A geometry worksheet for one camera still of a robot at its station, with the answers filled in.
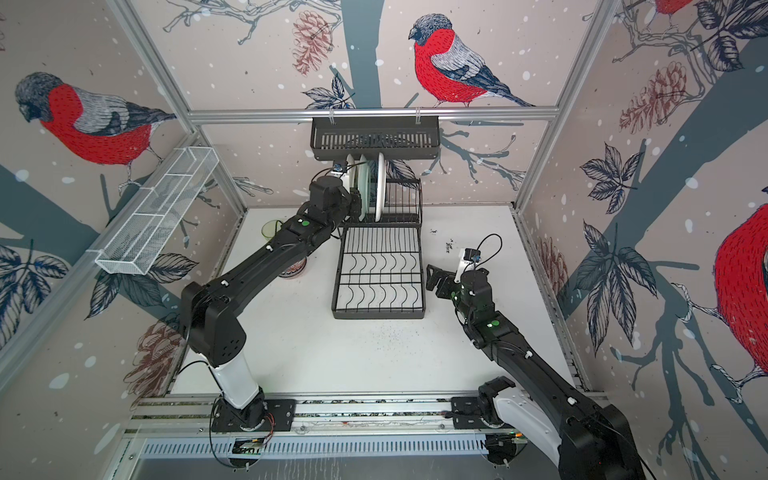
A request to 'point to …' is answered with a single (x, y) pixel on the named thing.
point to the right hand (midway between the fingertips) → (439, 271)
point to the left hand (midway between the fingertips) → (353, 186)
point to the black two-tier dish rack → (380, 266)
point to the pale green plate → (363, 181)
